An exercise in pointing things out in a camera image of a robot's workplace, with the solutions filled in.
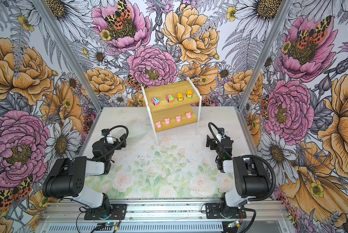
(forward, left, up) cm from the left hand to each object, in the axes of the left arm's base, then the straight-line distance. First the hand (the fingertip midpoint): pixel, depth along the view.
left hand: (119, 137), depth 93 cm
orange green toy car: (+9, -43, +27) cm, 52 cm away
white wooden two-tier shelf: (+4, -34, +24) cm, 42 cm away
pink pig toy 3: (+5, -31, +10) cm, 33 cm away
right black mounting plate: (-40, -56, -7) cm, 69 cm away
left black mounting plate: (-41, 0, -1) cm, 41 cm away
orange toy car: (+7, -38, +27) cm, 48 cm away
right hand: (-1, -61, 0) cm, 61 cm away
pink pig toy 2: (+7, -38, +9) cm, 39 cm away
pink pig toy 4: (+2, -26, +10) cm, 28 cm away
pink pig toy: (+10, -44, +10) cm, 46 cm away
